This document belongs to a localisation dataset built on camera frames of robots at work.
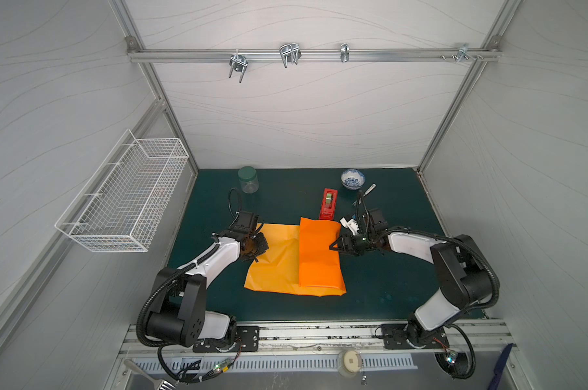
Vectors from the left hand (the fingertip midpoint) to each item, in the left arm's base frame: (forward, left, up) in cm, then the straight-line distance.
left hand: (266, 243), depth 90 cm
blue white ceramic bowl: (+37, -37, -3) cm, 52 cm away
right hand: (0, -27, +1) cm, 27 cm away
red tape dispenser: (+19, -25, +1) cm, 31 cm away
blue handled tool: (-35, -73, -5) cm, 81 cm away
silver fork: (+31, -45, -3) cm, 55 cm away
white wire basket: (-3, +39, +27) cm, 47 cm away
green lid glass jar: (+29, +11, +4) cm, 31 cm away
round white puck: (-36, -27, +7) cm, 46 cm away
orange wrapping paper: (-6, -13, -1) cm, 14 cm away
